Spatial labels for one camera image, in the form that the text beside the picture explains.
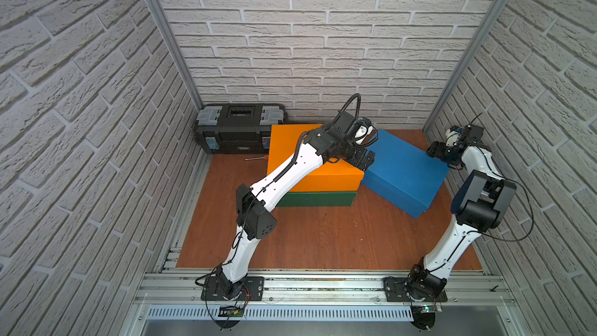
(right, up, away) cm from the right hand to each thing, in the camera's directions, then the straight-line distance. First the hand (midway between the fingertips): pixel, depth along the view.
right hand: (441, 152), depth 97 cm
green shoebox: (-53, -18, -9) cm, 57 cm away
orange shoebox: (-49, -9, -16) cm, 52 cm away
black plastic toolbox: (-87, +10, 0) cm, 88 cm away
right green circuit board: (-21, -49, -26) cm, 59 cm away
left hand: (-37, 0, -21) cm, 42 cm away
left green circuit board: (-84, -51, -24) cm, 101 cm away
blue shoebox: (-13, -10, +1) cm, 17 cm away
